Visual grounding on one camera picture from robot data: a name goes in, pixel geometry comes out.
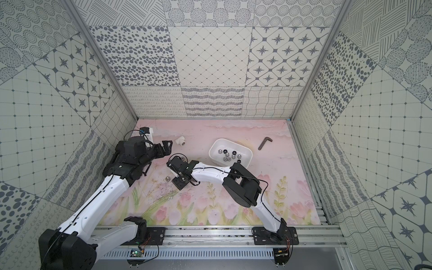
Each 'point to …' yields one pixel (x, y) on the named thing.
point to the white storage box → (226, 152)
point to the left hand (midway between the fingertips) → (162, 140)
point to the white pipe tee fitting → (180, 140)
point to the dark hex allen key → (266, 139)
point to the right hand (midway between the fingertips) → (182, 181)
